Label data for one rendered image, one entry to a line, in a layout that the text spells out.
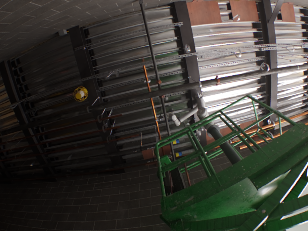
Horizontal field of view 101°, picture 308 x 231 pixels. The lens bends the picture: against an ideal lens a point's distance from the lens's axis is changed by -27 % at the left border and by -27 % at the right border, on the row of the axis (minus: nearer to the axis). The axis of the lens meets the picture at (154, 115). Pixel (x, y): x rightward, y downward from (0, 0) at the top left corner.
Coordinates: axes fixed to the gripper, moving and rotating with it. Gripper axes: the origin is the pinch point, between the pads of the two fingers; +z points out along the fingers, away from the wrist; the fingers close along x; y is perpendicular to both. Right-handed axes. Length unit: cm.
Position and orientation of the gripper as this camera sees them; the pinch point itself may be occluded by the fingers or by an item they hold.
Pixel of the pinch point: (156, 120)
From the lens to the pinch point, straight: 311.1
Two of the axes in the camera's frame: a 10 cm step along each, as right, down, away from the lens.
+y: -2.1, -9.0, -3.8
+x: 3.2, 3.1, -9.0
